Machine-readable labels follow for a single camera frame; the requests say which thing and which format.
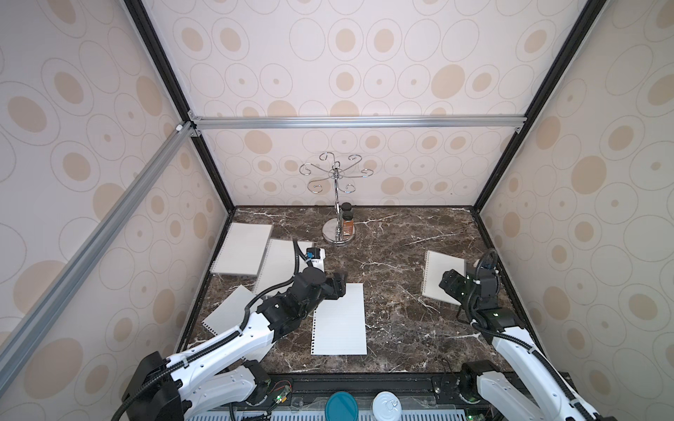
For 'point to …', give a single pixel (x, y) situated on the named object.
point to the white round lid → (386, 407)
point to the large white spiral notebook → (243, 250)
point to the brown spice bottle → (347, 217)
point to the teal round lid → (341, 406)
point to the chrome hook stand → (332, 228)
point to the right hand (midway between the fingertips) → (463, 279)
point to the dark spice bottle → (346, 206)
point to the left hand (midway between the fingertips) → (348, 275)
